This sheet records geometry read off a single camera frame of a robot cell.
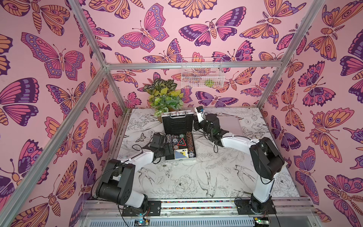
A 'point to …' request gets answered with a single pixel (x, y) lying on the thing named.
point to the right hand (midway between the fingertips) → (195, 114)
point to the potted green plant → (163, 97)
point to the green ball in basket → (209, 83)
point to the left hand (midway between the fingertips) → (168, 148)
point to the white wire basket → (202, 73)
